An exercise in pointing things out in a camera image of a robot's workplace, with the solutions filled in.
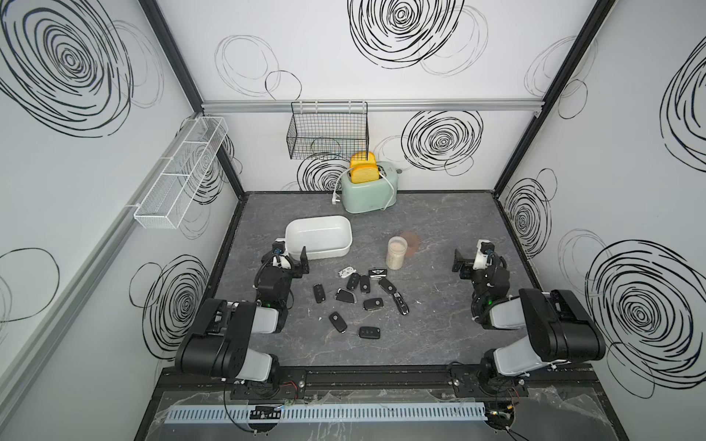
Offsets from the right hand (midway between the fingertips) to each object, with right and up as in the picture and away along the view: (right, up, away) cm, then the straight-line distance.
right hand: (474, 251), depth 90 cm
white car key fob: (-42, -8, +5) cm, 43 cm away
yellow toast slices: (-36, +28, +10) cm, 47 cm away
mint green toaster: (-33, +20, +16) cm, 42 cm away
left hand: (-61, +1, -1) cm, 61 cm away
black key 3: (-34, -17, -2) cm, 38 cm away
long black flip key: (-25, -16, -3) cm, 30 cm away
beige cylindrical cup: (-25, +1, 0) cm, 25 cm away
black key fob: (-29, -12, +2) cm, 31 cm away
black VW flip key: (-36, -12, +2) cm, 38 cm away
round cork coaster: (-18, +2, +10) cm, 21 cm away
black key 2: (-43, -14, 0) cm, 45 cm away
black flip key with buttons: (-40, -10, +2) cm, 41 cm away
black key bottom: (-35, -24, -7) cm, 43 cm away
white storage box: (-52, +4, +12) cm, 54 cm away
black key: (-51, -14, -1) cm, 53 cm away
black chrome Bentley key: (-31, -8, +4) cm, 33 cm away
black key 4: (-45, -21, -5) cm, 50 cm away
